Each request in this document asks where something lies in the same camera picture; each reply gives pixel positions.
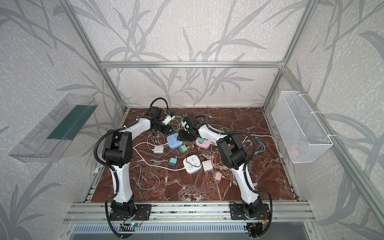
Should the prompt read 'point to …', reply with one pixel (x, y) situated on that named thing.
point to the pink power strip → (206, 143)
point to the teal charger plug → (172, 162)
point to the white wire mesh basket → (304, 138)
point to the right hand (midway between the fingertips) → (179, 134)
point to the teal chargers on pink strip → (201, 139)
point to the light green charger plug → (183, 148)
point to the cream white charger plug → (158, 149)
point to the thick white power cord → (157, 166)
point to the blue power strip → (172, 142)
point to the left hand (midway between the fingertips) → (172, 124)
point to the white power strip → (192, 164)
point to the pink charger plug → (218, 175)
